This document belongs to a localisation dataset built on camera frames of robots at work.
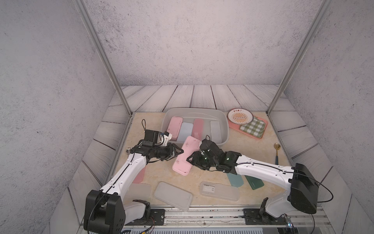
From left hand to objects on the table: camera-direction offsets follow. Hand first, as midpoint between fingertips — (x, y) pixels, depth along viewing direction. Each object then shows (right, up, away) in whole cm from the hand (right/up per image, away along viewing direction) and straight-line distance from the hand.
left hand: (183, 153), depth 77 cm
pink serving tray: (+38, +12, +34) cm, 52 cm away
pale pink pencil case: (+4, +3, +2) cm, 5 cm away
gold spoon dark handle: (+62, 0, +22) cm, 65 cm away
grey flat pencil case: (-5, -23, +2) cm, 24 cm away
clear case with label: (+20, -22, +4) cm, 30 cm away
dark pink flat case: (-26, -16, +9) cm, 32 cm away
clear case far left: (-24, -24, +7) cm, 35 cm away
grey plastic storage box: (+17, +22, +39) cm, 48 cm away
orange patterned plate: (+43, +21, +41) cm, 63 cm away
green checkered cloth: (+52, +12, +32) cm, 62 cm away
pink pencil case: (-8, +13, +32) cm, 35 cm away
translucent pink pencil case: (+9, +11, +33) cm, 36 cm away
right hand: (+2, -4, -2) cm, 5 cm away
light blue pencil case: (0, +10, +29) cm, 31 cm away
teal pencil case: (+30, -18, +10) cm, 36 cm away
